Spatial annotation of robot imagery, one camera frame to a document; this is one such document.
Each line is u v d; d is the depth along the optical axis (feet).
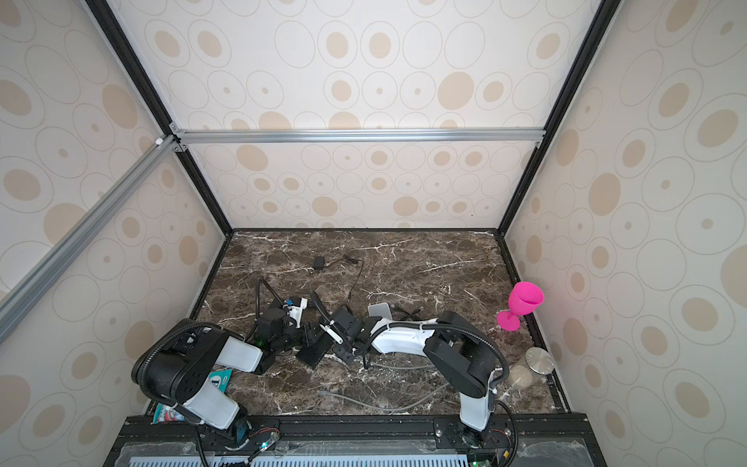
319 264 3.58
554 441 2.39
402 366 2.80
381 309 3.14
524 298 2.66
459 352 1.59
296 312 2.77
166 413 2.44
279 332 2.50
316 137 6.47
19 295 1.69
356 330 2.22
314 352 2.80
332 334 2.60
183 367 1.51
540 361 2.34
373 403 2.61
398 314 3.16
